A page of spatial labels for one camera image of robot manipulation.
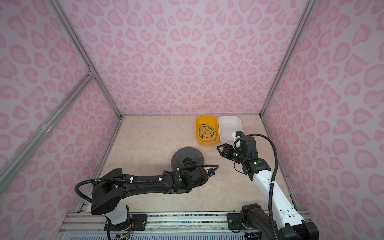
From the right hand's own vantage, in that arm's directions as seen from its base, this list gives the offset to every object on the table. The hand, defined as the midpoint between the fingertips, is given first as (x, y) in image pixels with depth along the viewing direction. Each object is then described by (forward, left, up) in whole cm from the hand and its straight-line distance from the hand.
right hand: (221, 147), depth 77 cm
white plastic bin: (+30, -9, -17) cm, 36 cm away
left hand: (-6, +13, -10) cm, 17 cm away
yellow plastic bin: (+34, +2, -18) cm, 39 cm away
